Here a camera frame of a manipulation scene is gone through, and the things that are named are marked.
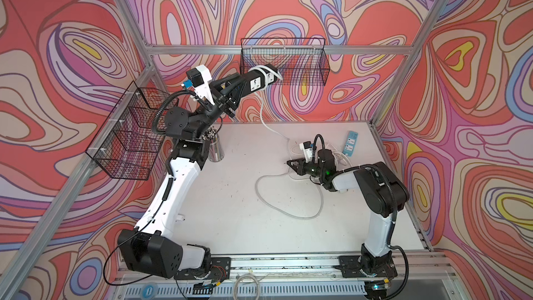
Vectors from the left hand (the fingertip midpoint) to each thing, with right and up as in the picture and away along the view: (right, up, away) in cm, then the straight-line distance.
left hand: (245, 81), depth 53 cm
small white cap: (-30, -47, +30) cm, 63 cm away
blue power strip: (+49, -16, +54) cm, 75 cm away
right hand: (+16, -27, +42) cm, 52 cm away
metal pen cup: (-19, -21, +45) cm, 54 cm away
